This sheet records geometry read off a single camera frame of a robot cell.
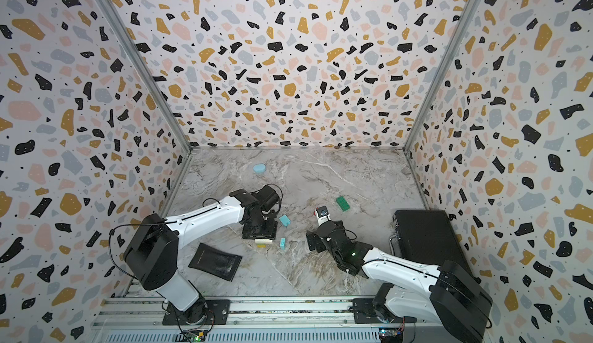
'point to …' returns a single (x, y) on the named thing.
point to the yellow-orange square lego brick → (261, 246)
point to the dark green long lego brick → (342, 202)
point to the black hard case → (428, 237)
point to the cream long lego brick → (263, 241)
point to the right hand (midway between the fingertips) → (318, 228)
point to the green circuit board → (195, 335)
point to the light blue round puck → (259, 168)
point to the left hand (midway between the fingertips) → (271, 236)
